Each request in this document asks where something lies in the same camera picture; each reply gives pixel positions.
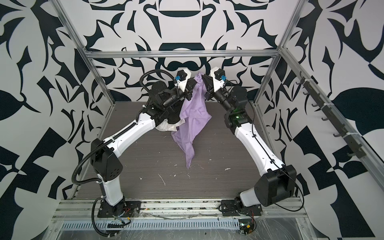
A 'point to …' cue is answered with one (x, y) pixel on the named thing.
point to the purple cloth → (195, 110)
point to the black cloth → (172, 118)
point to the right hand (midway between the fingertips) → (203, 74)
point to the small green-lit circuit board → (246, 226)
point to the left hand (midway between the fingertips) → (199, 71)
